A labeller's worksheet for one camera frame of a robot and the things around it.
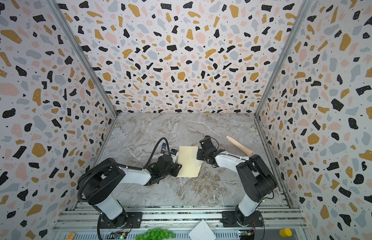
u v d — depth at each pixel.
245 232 0.71
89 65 0.92
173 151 0.83
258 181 0.47
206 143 0.74
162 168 0.72
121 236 0.70
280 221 0.76
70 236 0.69
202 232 0.68
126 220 0.68
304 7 0.72
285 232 0.66
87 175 0.48
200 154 0.86
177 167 0.86
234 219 0.73
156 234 0.67
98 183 0.46
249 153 0.96
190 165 0.96
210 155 0.73
